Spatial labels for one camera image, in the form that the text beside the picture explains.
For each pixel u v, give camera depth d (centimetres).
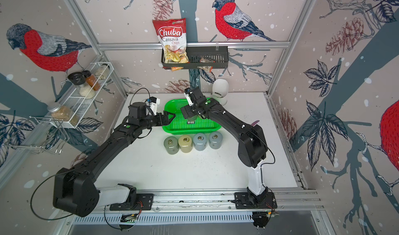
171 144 84
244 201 73
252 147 49
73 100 73
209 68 90
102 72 85
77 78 69
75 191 40
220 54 95
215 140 87
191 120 104
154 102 74
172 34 81
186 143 85
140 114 64
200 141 86
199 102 67
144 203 73
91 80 76
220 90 107
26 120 58
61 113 60
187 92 78
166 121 72
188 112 78
